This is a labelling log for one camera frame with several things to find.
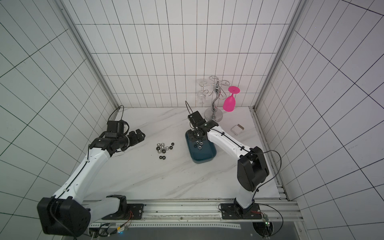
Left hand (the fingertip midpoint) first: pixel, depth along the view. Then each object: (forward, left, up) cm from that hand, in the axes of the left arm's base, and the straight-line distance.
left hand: (138, 141), depth 81 cm
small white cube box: (+20, -62, -15) cm, 67 cm away
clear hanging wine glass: (+40, -37, -1) cm, 54 cm away
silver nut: (+8, -33, -14) cm, 37 cm away
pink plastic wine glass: (+29, -55, +2) cm, 62 cm away
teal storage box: (+1, -36, -15) cm, 39 cm away
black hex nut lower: (-2, -12, -16) cm, 20 cm away
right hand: (+5, -27, -3) cm, 28 cm away
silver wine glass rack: (+34, -44, +11) cm, 57 cm away
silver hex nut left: (+7, -10, -16) cm, 20 cm away
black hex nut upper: (+5, -7, -17) cm, 19 cm away
